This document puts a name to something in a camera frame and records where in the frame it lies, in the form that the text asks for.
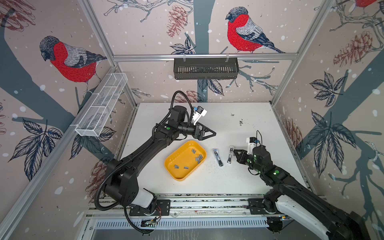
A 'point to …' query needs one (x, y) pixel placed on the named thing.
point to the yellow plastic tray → (181, 163)
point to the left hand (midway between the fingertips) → (211, 133)
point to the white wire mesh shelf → (92, 122)
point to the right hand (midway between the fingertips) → (233, 152)
